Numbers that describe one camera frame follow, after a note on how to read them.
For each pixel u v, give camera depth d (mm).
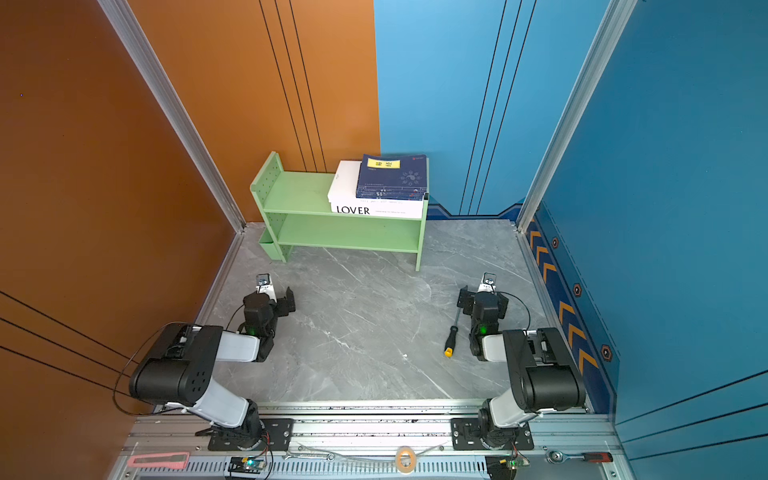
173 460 696
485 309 710
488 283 800
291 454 718
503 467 698
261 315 725
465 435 726
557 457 686
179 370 458
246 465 708
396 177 806
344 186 841
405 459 706
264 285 806
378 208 825
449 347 863
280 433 735
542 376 446
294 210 892
